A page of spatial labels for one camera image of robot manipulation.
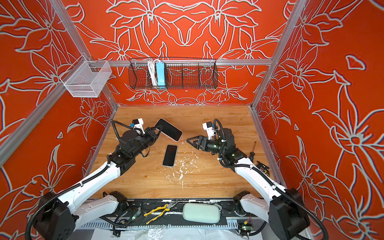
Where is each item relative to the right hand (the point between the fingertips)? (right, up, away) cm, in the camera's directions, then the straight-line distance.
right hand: (188, 142), depth 72 cm
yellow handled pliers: (-12, -32, +1) cm, 34 cm away
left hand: (-13, +8, +2) cm, 16 cm away
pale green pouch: (+10, -34, -1) cm, 35 cm away
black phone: (-10, +6, +5) cm, 13 cm away
